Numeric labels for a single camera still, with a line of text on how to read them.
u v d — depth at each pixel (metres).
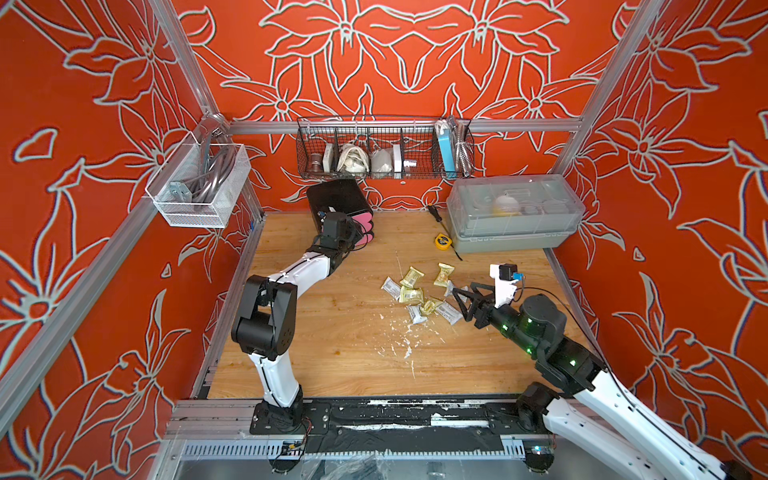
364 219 0.99
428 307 0.90
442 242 1.08
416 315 0.89
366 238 1.10
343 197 1.04
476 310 0.60
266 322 0.49
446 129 0.84
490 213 0.99
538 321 0.50
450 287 0.97
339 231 0.75
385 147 0.96
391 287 0.96
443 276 0.98
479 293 0.70
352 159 0.90
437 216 1.18
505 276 0.58
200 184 0.78
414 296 0.93
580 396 0.49
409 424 0.73
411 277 0.99
